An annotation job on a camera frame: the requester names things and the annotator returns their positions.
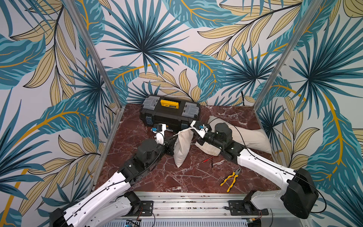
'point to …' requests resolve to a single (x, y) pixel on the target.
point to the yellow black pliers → (236, 174)
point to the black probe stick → (211, 164)
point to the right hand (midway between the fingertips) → (183, 132)
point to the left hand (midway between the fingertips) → (176, 138)
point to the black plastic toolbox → (176, 114)
